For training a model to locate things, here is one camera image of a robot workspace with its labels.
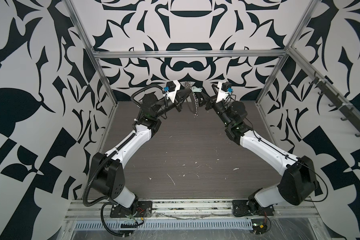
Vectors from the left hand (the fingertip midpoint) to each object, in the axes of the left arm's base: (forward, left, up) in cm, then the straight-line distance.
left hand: (191, 85), depth 65 cm
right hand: (+1, -7, -2) cm, 7 cm away
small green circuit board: (-48, -31, -45) cm, 73 cm away
